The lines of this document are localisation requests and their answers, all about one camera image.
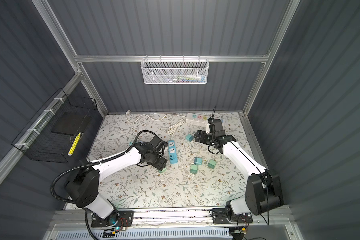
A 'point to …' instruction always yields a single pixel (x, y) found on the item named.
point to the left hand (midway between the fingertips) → (161, 162)
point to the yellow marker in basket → (74, 145)
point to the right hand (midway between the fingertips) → (200, 137)
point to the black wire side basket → (51, 135)
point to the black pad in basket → (70, 123)
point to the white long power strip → (199, 118)
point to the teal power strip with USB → (172, 153)
